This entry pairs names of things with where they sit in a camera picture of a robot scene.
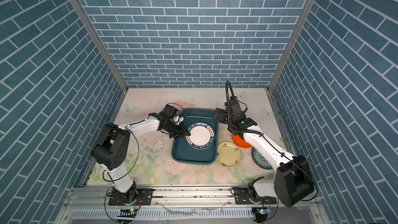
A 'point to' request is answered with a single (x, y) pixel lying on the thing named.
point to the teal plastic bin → (182, 153)
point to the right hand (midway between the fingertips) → (219, 111)
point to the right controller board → (264, 210)
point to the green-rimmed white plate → (202, 136)
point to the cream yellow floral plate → (228, 154)
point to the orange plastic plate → (238, 140)
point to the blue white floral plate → (259, 159)
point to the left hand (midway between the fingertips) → (189, 134)
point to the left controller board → (129, 213)
